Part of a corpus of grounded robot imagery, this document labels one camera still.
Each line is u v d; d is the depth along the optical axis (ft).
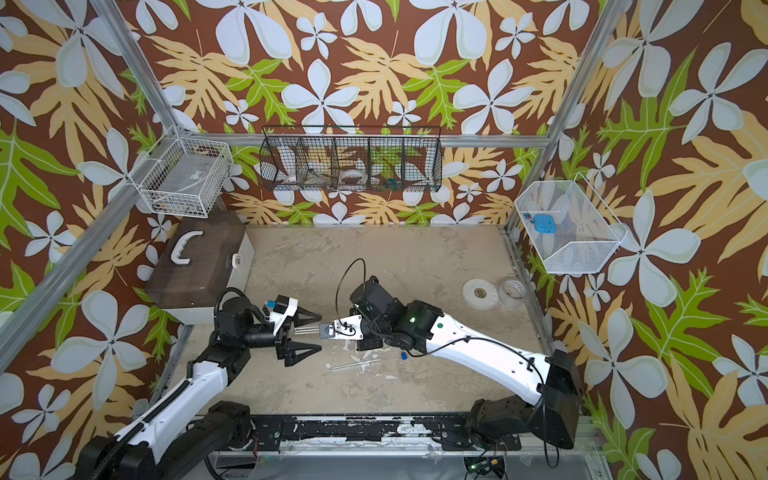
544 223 2.78
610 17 2.25
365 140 3.04
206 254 3.30
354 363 2.82
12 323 1.64
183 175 2.85
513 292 3.32
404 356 2.83
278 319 2.14
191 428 1.83
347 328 1.95
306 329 2.35
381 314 1.73
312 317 2.43
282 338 2.18
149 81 2.62
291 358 2.14
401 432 2.46
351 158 3.18
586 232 2.55
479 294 3.33
